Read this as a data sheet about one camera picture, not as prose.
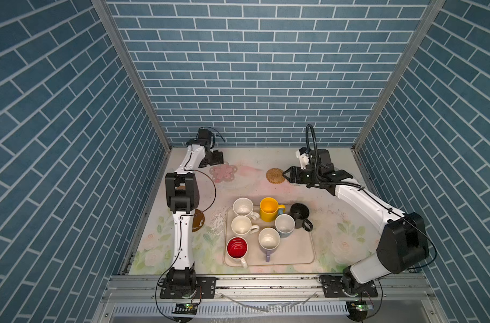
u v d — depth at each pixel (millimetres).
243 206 927
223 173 1083
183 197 637
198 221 903
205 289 737
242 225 880
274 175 1073
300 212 875
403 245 432
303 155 774
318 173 654
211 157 943
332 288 735
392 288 754
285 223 853
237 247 818
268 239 860
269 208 926
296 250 811
